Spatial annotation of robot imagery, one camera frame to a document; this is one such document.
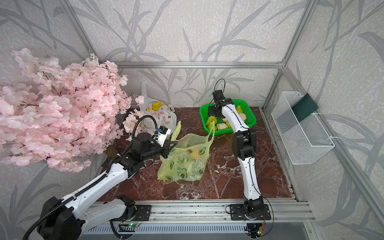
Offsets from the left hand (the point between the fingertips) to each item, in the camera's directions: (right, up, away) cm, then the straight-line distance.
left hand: (177, 143), depth 76 cm
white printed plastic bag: (-19, +16, +26) cm, 36 cm away
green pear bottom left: (+19, +8, +9) cm, 22 cm away
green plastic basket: (+46, +22, +35) cm, 62 cm away
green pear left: (+19, +10, +26) cm, 34 cm away
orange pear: (+9, -6, +5) cm, 12 cm away
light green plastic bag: (+5, -9, +3) cm, 11 cm away
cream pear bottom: (+26, +8, +25) cm, 37 cm away
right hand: (+21, +18, +26) cm, 38 cm away
